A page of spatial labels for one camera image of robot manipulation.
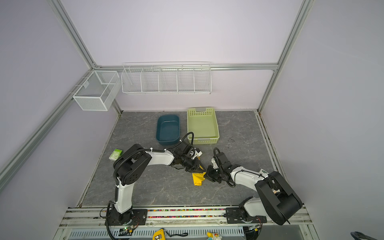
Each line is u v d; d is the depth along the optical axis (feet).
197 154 2.90
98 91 3.23
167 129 3.58
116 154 3.08
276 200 1.40
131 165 1.73
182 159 2.59
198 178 2.78
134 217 2.41
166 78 3.27
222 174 2.23
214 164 2.70
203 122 3.67
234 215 2.42
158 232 2.28
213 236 2.17
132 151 1.84
